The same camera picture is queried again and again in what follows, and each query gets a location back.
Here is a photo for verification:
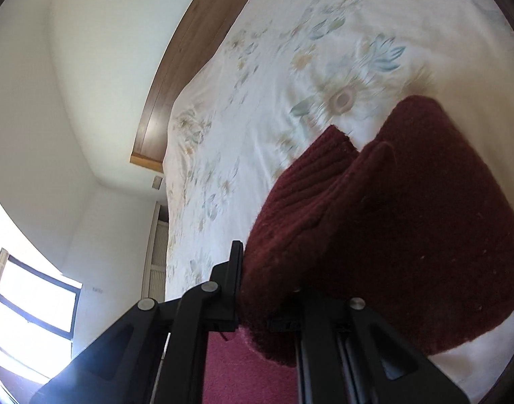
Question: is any floral white duvet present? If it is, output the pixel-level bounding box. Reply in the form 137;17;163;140
162;0;514;404

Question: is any wooden headboard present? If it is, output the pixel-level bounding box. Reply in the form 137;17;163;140
130;0;248;172

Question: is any window with dark frame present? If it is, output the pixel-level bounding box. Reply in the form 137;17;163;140
0;249;82;384

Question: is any left wall switch plate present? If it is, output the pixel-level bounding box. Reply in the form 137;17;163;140
152;175;163;190

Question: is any low radiator cover cabinet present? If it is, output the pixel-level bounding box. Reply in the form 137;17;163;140
141;202;169;303

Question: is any dark red knit sweater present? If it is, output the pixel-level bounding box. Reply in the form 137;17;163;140
204;96;514;403

